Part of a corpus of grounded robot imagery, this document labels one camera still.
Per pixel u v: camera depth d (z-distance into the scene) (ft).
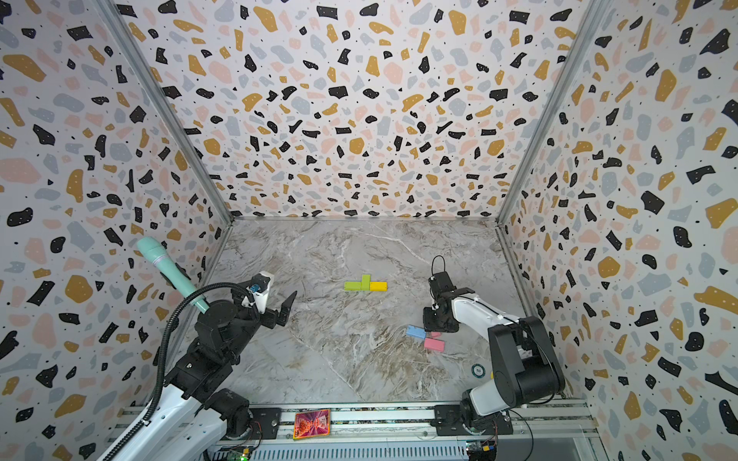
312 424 2.39
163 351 1.53
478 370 2.74
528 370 1.47
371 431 2.40
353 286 3.30
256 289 1.95
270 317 2.17
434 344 2.87
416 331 2.93
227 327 1.74
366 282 3.30
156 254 2.26
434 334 2.92
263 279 1.97
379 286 3.32
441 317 2.62
